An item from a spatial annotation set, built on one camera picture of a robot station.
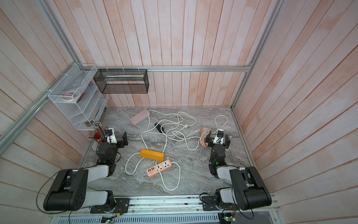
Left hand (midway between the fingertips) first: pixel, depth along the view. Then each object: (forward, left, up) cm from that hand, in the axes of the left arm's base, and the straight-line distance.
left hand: (119, 133), depth 88 cm
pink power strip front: (-18, -28, -10) cm, 35 cm away
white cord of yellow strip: (-11, -7, -11) cm, 17 cm away
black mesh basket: (+37, +4, +13) cm, 40 cm away
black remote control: (+11, -24, -9) cm, 28 cm away
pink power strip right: (+7, -58, -8) cm, 59 cm away
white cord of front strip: (-25, -29, -12) cm, 40 cm away
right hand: (0, -63, +3) cm, 63 cm away
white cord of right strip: (+12, -66, -13) cm, 68 cm away
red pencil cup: (-1, +14, -2) cm, 14 cm away
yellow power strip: (-11, -22, -9) cm, 26 cm away
